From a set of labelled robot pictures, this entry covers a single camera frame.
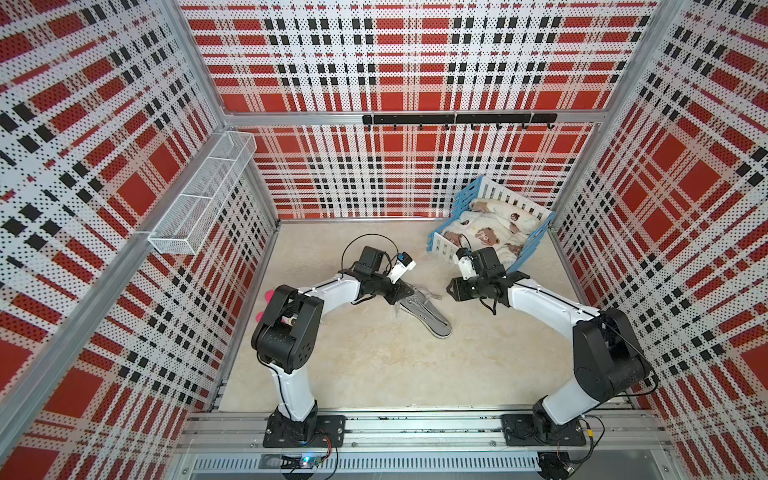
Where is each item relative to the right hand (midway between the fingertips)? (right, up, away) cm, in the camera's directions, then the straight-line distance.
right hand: (456, 286), depth 90 cm
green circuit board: (-38, -38, -21) cm, 58 cm away
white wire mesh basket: (-85, +19, +3) cm, 87 cm away
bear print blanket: (+15, +20, +14) cm, 29 cm away
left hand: (-13, -1, +2) cm, 13 cm away
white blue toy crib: (+14, +34, +18) cm, 41 cm away
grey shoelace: (-13, -4, +2) cm, 13 cm away
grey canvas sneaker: (-10, -7, -1) cm, 12 cm away
